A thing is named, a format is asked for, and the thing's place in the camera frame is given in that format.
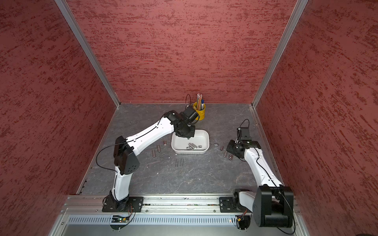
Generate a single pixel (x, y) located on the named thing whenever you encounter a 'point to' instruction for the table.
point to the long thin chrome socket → (176, 162)
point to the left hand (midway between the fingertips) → (189, 137)
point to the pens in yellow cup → (200, 102)
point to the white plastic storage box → (199, 144)
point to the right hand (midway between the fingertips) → (229, 150)
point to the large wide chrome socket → (230, 157)
